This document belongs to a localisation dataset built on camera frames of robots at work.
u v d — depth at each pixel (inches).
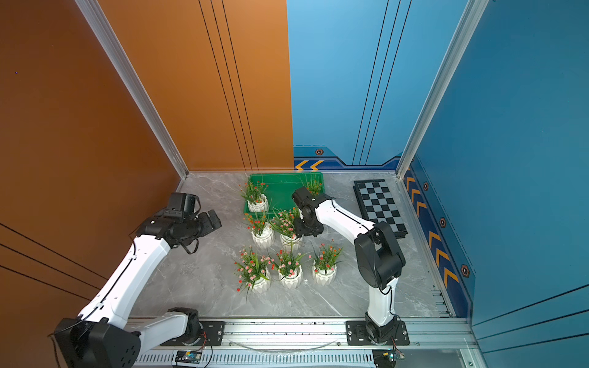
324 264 30.0
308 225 29.9
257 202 38.9
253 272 28.5
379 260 19.2
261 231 35.8
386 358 27.8
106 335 14.6
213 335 29.2
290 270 28.5
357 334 28.5
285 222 32.9
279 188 45.7
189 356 28.2
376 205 40.3
